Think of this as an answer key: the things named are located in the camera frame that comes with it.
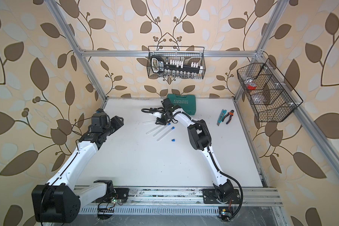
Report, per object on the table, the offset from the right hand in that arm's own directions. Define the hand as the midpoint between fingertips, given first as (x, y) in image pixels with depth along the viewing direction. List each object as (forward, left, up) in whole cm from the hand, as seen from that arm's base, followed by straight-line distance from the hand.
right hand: (158, 119), depth 105 cm
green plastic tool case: (+14, -22, +3) cm, 26 cm away
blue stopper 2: (-7, -11, -2) cm, 13 cm away
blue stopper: (-4, -8, 0) cm, 9 cm away
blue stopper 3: (-17, -11, -2) cm, 20 cm away
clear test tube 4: (-12, -4, -2) cm, 13 cm away
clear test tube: (-1, +8, -2) cm, 8 cm away
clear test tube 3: (-8, -2, -3) cm, 9 cm away
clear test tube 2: (-8, +3, -2) cm, 9 cm away
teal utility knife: (+2, -49, -2) cm, 49 cm away
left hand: (-13, +21, +19) cm, 31 cm away
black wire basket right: (-11, -64, +32) cm, 72 cm away
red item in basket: (-1, -57, +29) cm, 64 cm away
